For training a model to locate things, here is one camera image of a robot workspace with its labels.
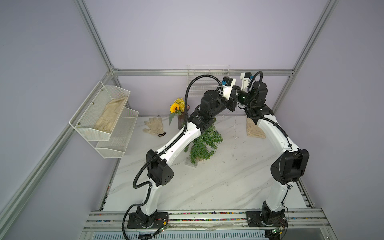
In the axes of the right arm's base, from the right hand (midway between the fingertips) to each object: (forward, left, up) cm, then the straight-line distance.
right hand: (223, 89), depth 77 cm
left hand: (-9, -5, +5) cm, 11 cm away
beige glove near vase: (+10, +46, -40) cm, 62 cm away
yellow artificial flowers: (+3, +26, -15) cm, 30 cm away
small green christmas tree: (-25, +14, -18) cm, 34 cm away
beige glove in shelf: (-9, +62, -10) cm, 63 cm away
